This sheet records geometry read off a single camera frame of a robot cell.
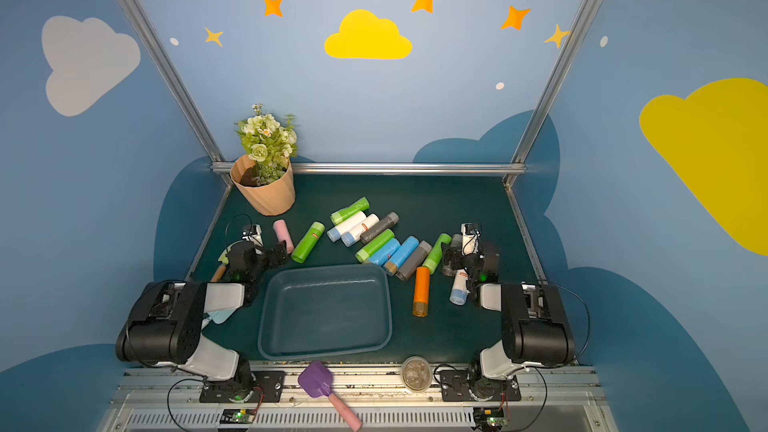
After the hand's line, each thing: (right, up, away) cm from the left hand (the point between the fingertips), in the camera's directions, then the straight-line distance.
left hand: (276, 241), depth 95 cm
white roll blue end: (+58, -15, -7) cm, 60 cm away
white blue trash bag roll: (+18, +2, +6) cm, 19 cm away
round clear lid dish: (+43, -30, -23) cm, 57 cm away
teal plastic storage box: (+16, -20, -7) cm, 27 cm away
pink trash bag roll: (0, +2, +6) cm, 7 cm away
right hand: (+61, +1, 0) cm, 61 cm away
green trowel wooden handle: (-17, -6, +1) cm, 18 cm away
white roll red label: (+24, +1, +6) cm, 24 cm away
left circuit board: (0, -40, -23) cm, 46 cm away
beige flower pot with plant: (-5, +21, +3) cm, 22 cm away
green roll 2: (+28, -5, +1) cm, 29 cm away
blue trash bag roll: (+40, -5, +1) cm, 41 cm away
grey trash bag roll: (+45, -7, +1) cm, 45 cm away
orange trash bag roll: (+46, -15, -7) cm, 49 cm away
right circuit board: (+61, -41, -24) cm, 77 cm away
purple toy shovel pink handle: (+18, -33, -21) cm, 43 cm away
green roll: (+22, +10, +13) cm, 28 cm away
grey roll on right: (+60, -1, +4) cm, 60 cm away
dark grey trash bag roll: (+35, +5, +9) cm, 36 cm away
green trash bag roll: (+9, -1, +4) cm, 10 cm away
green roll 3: (+52, -5, +2) cm, 52 cm away
